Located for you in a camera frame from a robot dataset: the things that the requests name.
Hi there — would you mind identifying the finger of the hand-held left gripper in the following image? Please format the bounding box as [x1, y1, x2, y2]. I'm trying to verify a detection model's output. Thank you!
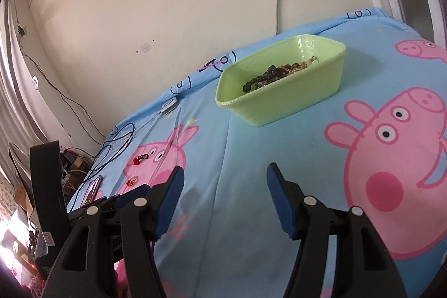
[68, 184, 149, 219]

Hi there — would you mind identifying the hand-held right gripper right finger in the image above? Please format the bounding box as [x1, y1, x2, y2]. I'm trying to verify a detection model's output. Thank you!
[266, 162, 407, 298]

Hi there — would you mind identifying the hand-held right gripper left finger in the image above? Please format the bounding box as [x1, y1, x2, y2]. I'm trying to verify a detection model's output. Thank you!
[44, 165, 185, 298]

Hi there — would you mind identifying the green plastic basin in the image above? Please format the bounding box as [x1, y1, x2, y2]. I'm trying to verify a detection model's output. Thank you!
[215, 34, 347, 127]

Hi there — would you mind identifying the black bead bracelet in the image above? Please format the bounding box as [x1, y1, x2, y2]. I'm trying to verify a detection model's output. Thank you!
[242, 65, 285, 92]

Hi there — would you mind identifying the smartphone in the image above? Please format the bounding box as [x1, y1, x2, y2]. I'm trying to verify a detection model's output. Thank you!
[81, 175, 103, 206]

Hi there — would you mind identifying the printed blue bed sheet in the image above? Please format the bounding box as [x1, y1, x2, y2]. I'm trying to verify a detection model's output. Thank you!
[66, 6, 447, 298]

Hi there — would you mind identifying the grey curtain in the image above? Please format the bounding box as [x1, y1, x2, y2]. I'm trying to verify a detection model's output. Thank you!
[0, 0, 46, 180]

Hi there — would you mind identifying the white charger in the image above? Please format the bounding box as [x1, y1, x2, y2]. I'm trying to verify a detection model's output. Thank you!
[160, 97, 180, 115]

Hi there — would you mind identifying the dark blue cable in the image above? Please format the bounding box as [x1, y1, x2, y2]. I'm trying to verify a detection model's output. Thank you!
[82, 123, 137, 189]

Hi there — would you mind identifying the black wall cable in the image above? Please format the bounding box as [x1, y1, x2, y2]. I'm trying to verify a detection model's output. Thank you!
[16, 24, 105, 159]

